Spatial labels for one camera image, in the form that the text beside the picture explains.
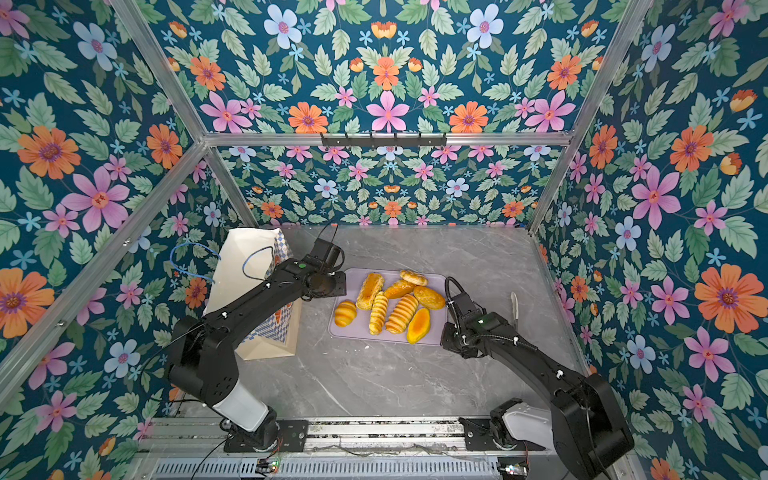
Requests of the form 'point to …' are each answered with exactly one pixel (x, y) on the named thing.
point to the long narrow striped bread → (378, 313)
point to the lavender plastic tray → (390, 304)
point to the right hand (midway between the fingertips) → (444, 341)
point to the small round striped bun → (345, 313)
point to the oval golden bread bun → (429, 298)
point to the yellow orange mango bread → (419, 325)
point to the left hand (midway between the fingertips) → (344, 280)
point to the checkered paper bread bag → (242, 257)
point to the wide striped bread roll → (398, 320)
